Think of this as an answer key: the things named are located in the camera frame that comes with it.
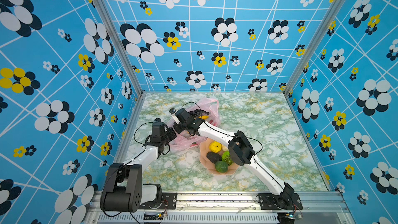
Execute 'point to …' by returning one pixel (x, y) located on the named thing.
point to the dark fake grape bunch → (198, 113)
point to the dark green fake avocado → (213, 157)
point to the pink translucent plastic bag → (207, 105)
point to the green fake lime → (221, 166)
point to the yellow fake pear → (215, 146)
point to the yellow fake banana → (203, 117)
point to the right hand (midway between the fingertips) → (176, 122)
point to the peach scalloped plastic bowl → (204, 149)
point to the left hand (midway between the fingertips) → (175, 130)
